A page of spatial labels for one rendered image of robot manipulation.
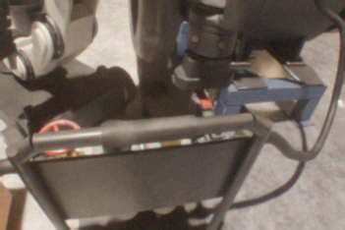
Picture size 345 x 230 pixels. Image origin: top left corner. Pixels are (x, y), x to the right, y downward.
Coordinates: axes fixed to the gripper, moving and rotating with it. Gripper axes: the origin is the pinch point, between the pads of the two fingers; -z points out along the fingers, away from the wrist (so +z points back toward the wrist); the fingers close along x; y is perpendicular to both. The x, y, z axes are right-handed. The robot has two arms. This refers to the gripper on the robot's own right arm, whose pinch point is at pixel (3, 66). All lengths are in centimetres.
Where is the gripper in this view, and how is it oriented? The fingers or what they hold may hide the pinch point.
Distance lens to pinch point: 76.0
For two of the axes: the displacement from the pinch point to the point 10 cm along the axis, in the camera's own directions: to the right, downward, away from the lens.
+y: 9.9, 0.5, 1.2
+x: 0.8, 5.4, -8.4
